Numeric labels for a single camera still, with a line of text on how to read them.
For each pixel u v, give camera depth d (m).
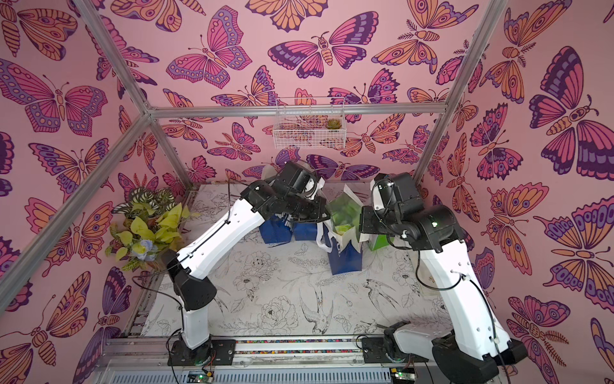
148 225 0.76
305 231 0.95
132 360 0.73
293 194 0.59
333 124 0.92
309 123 0.95
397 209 0.43
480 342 0.36
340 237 0.66
